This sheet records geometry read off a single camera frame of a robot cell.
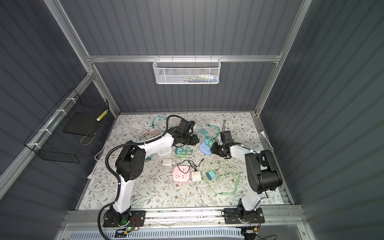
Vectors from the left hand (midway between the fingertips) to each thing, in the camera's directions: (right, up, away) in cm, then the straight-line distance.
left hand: (198, 140), depth 95 cm
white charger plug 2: (-2, -20, -10) cm, 23 cm away
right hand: (+11, -7, +1) cm, 13 cm away
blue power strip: (+5, -6, +1) cm, 8 cm away
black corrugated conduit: (-32, -10, -41) cm, 53 cm away
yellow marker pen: (-54, +15, -14) cm, 57 cm away
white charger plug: (-19, -13, -4) cm, 24 cm away
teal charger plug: (+7, -20, -9) cm, 23 cm away
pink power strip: (-10, -19, -9) cm, 23 cm away
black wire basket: (-66, +5, -22) cm, 70 cm away
